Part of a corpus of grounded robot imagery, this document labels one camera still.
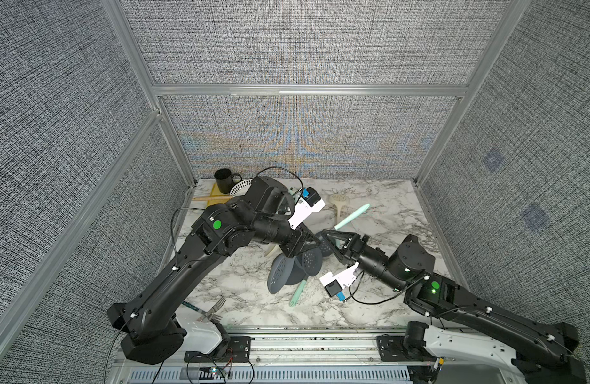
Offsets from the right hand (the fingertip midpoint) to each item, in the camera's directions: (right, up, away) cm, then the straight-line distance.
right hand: (334, 218), depth 54 cm
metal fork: (-38, -34, +27) cm, 57 cm away
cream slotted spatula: (+11, +5, +55) cm, 57 cm away
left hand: (-3, -5, +2) cm, 6 cm away
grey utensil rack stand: (-8, -14, +3) cm, 16 cm away
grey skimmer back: (-2, -7, +2) cm, 8 cm away
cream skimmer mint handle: (-8, -28, +30) cm, 42 cm away
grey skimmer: (-3, -17, +30) cm, 35 cm away
